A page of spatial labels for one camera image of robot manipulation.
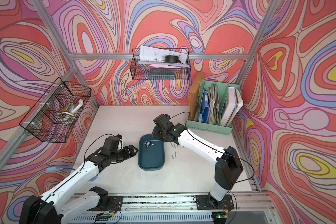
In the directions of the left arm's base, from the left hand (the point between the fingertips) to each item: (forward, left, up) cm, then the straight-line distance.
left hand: (135, 151), depth 82 cm
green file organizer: (+21, -54, -5) cm, 58 cm away
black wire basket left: (+10, +43, +19) cm, 48 cm away
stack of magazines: (+27, -51, +3) cm, 58 cm away
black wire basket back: (+54, 0, +21) cm, 58 cm away
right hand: (+6, -11, +7) cm, 14 cm away
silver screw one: (+10, -22, -10) cm, 26 cm away
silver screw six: (+1, -23, -11) cm, 25 cm away
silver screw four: (+9, -24, -10) cm, 28 cm away
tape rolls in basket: (+15, +34, +21) cm, 43 cm away
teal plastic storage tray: (+4, -8, -9) cm, 13 cm away
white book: (+25, -62, +16) cm, 69 cm away
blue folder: (+26, -45, +4) cm, 52 cm away
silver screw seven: (+3, -24, -10) cm, 26 cm away
